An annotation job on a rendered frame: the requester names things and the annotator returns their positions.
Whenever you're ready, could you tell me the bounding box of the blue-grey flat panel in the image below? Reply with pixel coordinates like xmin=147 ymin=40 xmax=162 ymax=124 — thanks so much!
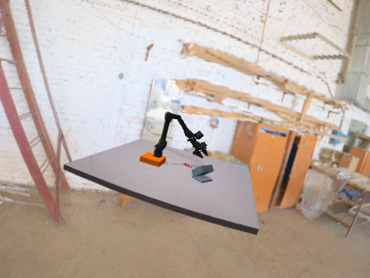
xmin=191 ymin=165 xmax=214 ymax=183

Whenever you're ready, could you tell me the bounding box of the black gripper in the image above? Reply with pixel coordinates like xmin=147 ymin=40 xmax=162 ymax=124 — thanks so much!
xmin=192 ymin=142 xmax=208 ymax=159

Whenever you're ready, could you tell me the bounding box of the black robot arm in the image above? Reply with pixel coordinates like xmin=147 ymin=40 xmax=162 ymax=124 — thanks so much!
xmin=152 ymin=111 xmax=204 ymax=158

